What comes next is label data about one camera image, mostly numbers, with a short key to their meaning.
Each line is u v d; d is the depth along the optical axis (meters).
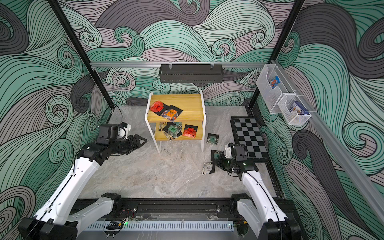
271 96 0.83
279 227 0.38
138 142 0.67
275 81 0.83
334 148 0.52
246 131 1.01
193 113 0.73
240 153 0.63
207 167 0.82
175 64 0.94
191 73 1.04
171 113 0.72
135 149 0.65
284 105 0.69
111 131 0.57
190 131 0.86
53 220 0.37
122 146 0.62
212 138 1.00
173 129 0.85
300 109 0.64
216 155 0.93
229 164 0.68
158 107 0.75
